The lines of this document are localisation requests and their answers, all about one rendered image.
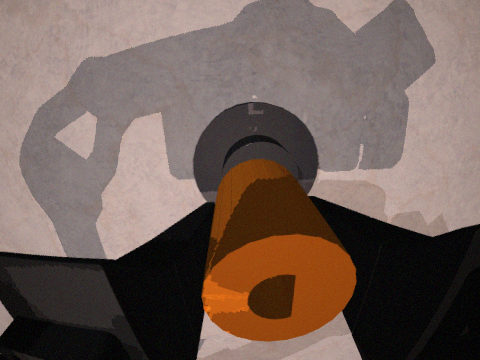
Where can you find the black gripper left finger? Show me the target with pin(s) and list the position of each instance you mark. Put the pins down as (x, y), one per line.
(150, 298)

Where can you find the dark grey round pedestal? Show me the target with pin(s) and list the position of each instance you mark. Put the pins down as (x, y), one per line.
(253, 131)

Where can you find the orange knob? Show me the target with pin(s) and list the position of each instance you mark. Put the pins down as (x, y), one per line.
(275, 269)

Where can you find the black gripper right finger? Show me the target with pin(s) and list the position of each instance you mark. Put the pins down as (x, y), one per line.
(406, 281)

